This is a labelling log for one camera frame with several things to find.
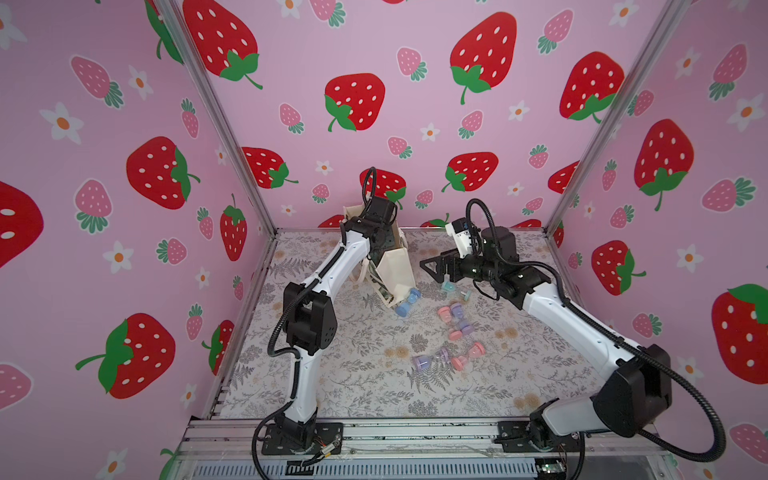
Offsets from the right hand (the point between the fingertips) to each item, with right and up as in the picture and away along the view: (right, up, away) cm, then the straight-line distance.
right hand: (426, 263), depth 75 cm
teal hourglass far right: (+11, -9, +26) cm, 30 cm away
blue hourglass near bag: (-6, -15, +20) cm, 26 cm away
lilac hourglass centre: (-1, -29, +8) cm, 30 cm away
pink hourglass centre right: (+8, -17, +20) cm, 27 cm away
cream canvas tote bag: (-9, -4, +15) cm, 18 cm away
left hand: (-11, +7, +19) cm, 23 cm away
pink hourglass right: (+16, -26, +11) cm, 32 cm away
